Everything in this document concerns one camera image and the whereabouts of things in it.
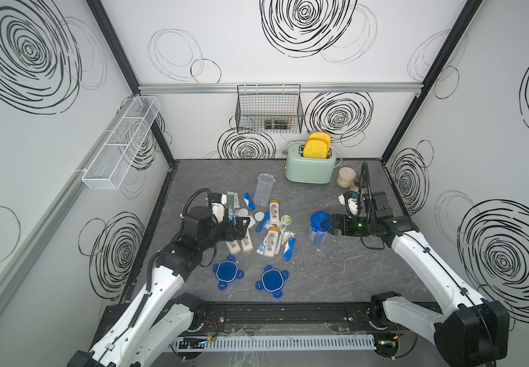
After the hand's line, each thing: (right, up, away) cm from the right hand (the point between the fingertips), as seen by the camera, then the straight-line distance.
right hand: (332, 226), depth 79 cm
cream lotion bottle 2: (-31, -8, +10) cm, 33 cm away
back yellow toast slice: (+2, +37, +22) cm, 43 cm away
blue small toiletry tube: (-31, +6, +26) cm, 41 cm away
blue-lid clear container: (-4, -3, +4) cm, 7 cm away
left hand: (-32, +3, -4) cm, 32 cm away
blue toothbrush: (-23, -1, +18) cm, 29 cm away
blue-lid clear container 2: (-24, +12, +27) cm, 39 cm away
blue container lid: (-37, -17, +4) cm, 41 cm away
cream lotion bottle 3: (-19, +2, +20) cm, 28 cm away
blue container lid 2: (-21, -20, +2) cm, 29 cm away
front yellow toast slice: (-1, +30, +20) cm, 36 cm away
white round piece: (-26, +1, +19) cm, 33 cm away
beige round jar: (+15, +18, +29) cm, 37 cm away
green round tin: (-15, -1, +18) cm, 23 cm away
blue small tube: (-14, -13, +9) cm, 21 cm away
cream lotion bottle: (-36, -10, +10) cm, 39 cm away
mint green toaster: (-7, +21, +25) cm, 34 cm away
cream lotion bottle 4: (-21, -8, +10) cm, 25 cm away
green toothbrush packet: (-38, +7, +23) cm, 45 cm away
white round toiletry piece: (-33, +2, +20) cm, 39 cm away
